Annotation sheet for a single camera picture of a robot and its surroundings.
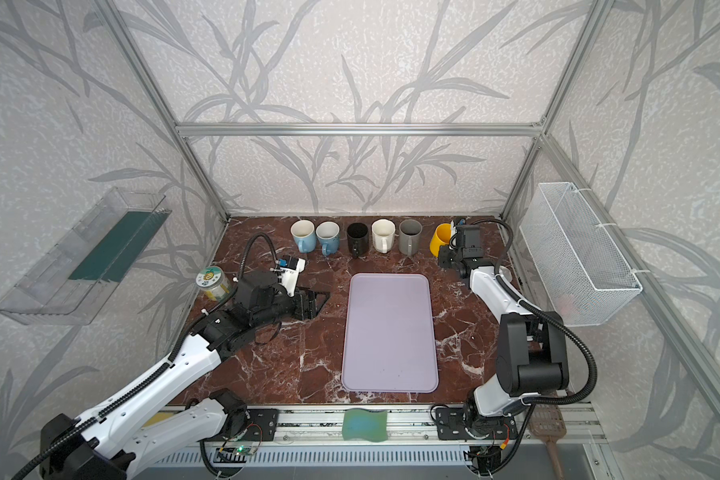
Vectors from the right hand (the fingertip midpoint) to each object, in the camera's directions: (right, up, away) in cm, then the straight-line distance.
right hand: (450, 241), depth 93 cm
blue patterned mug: (-41, +3, +13) cm, 43 cm away
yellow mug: (-3, +1, -2) cm, 4 cm away
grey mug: (-12, +2, +9) cm, 15 cm away
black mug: (-30, +1, +11) cm, 32 cm away
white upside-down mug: (-21, +2, +9) cm, 23 cm away
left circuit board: (-57, -52, -22) cm, 80 cm away
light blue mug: (-50, +3, +13) cm, 52 cm away
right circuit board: (+4, -53, -21) cm, 57 cm away
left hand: (-36, -11, -18) cm, 42 cm away
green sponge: (-28, -45, -20) cm, 57 cm away
